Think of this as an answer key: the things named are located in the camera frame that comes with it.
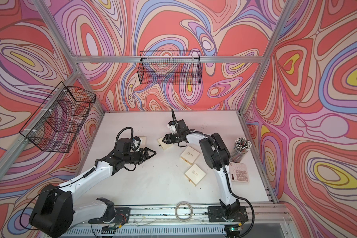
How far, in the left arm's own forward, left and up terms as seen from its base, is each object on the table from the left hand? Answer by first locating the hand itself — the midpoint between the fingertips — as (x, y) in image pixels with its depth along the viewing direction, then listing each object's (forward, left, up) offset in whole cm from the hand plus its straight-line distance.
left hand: (154, 155), depth 82 cm
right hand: (+16, -6, -12) cm, 20 cm away
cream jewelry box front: (-7, -23, -9) cm, 26 cm away
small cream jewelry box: (+11, -4, -7) cm, 14 cm away
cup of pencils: (+2, -48, +6) cm, 48 cm away
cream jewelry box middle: (+5, -20, -8) cm, 23 cm away
